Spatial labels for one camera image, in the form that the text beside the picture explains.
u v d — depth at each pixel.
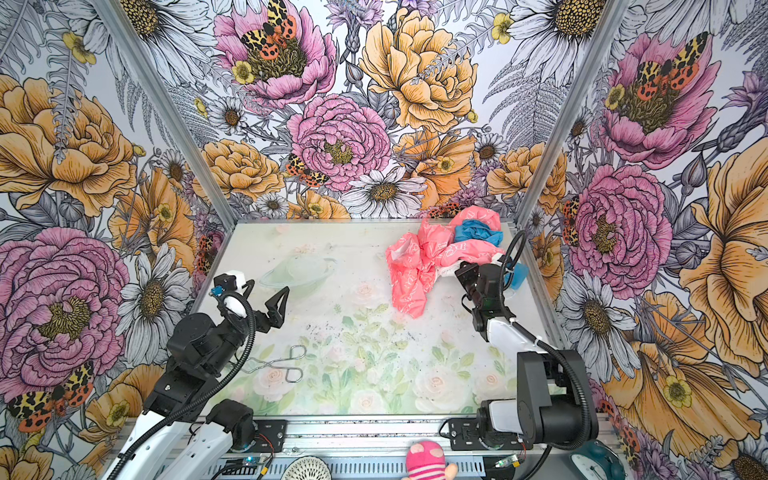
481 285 0.70
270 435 0.74
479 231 0.99
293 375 0.85
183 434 0.49
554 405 0.43
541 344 0.49
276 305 0.61
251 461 0.71
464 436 0.74
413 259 0.95
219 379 0.46
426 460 0.66
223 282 0.55
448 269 0.90
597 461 0.65
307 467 0.69
